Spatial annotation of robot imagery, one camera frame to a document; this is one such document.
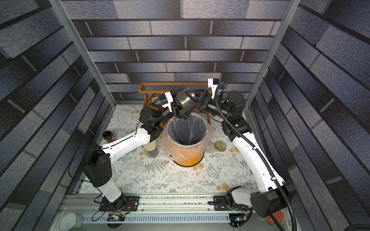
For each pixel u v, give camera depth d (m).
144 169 0.86
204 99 0.52
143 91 0.95
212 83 0.56
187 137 0.92
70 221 0.64
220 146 0.95
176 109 0.58
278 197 0.37
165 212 0.72
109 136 0.92
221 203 0.73
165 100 0.51
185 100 0.55
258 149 0.43
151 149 0.82
